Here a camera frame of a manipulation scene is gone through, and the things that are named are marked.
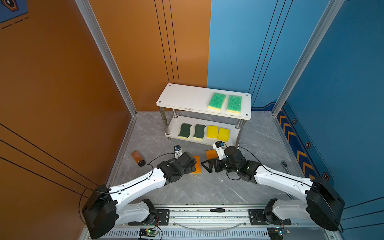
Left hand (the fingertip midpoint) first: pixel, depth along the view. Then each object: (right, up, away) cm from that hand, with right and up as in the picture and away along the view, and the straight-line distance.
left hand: (187, 163), depth 83 cm
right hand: (+10, +1, -3) cm, 11 cm away
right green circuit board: (+42, -29, -13) cm, 53 cm away
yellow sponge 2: (+15, +17, +14) cm, 27 cm away
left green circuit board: (-18, -30, -12) cm, 37 cm away
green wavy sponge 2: (-3, +17, +16) cm, 24 cm away
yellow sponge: (+23, +15, +14) cm, 31 cm away
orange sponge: (+5, +1, -7) cm, 9 cm away
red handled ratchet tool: (+59, -2, +8) cm, 59 cm away
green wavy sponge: (+7, +17, +15) cm, 24 cm away
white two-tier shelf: (+5, +35, -3) cm, 36 cm away
